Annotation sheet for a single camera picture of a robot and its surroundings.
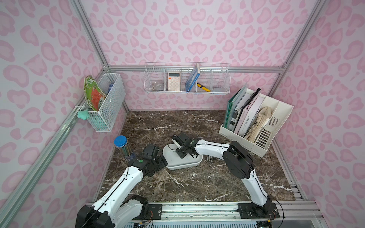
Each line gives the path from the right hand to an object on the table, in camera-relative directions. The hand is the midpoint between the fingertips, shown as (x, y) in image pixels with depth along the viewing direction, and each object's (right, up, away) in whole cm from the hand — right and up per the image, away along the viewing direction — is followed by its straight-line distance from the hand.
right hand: (180, 150), depth 97 cm
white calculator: (-4, +46, -2) cm, 47 cm away
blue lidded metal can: (-30, +4, -16) cm, 34 cm away
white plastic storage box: (-3, -6, -6) cm, 9 cm away
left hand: (-10, -4, -13) cm, 17 cm away
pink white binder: (+41, +23, -10) cm, 49 cm away
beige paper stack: (+50, +21, -11) cm, 56 cm away
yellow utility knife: (+17, +42, +1) cm, 46 cm away
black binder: (+36, +27, -10) cm, 46 cm away
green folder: (+31, +30, -15) cm, 45 cm away
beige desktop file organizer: (+45, +20, -10) cm, 50 cm away
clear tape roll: (-14, +43, -1) cm, 45 cm away
